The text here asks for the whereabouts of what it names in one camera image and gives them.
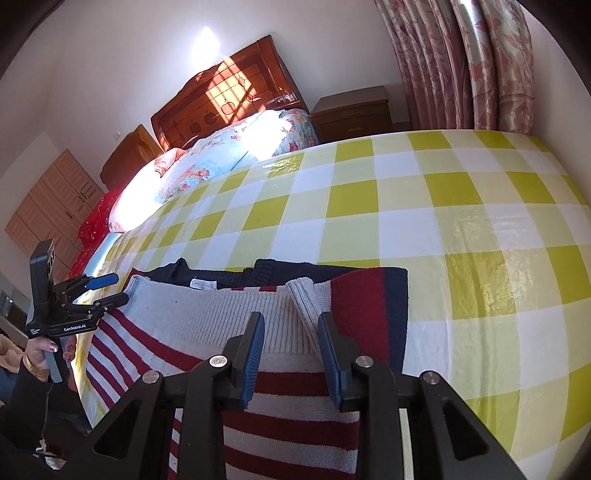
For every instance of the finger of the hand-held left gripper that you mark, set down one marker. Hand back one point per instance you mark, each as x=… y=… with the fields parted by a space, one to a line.
x=104 y=280
x=111 y=301

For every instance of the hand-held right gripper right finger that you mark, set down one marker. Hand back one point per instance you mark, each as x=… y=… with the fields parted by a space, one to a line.
x=330 y=360

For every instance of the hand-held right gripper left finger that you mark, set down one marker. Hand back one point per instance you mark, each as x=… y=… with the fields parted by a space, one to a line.
x=251 y=364

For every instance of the red grey striped sweater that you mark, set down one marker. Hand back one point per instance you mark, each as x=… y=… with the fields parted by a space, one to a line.
x=194 y=323

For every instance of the person's left forearm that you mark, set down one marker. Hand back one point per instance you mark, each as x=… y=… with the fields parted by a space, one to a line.
x=27 y=406

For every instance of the person's left hand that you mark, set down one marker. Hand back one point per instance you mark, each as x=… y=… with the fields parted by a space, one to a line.
x=37 y=355

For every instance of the red patterned blanket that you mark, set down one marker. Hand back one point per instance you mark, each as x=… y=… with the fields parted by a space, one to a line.
x=94 y=221

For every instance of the light wooden wardrobe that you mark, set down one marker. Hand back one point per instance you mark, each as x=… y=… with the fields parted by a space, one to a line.
x=55 y=203

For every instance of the white pink pillow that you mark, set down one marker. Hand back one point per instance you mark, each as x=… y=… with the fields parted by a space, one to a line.
x=134 y=198

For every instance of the small plain wooden headboard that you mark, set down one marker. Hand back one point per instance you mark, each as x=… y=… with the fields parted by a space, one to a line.
x=134 y=152

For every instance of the pink floral pillow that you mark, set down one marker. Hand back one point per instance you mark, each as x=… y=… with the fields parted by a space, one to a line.
x=171 y=161

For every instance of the yellow checked tablecloth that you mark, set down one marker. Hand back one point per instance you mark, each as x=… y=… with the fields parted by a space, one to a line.
x=415 y=221

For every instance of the light blue floral quilt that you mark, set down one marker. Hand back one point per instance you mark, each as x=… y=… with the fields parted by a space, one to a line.
x=217 y=152

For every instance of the brown wooden nightstand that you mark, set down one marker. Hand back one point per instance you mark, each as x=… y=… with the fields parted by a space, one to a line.
x=355 y=117

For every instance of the large carved wooden headboard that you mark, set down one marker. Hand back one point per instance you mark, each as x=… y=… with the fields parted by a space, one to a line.
x=258 y=78

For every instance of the pink floral curtain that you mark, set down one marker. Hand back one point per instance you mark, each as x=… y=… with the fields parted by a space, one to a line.
x=438 y=60

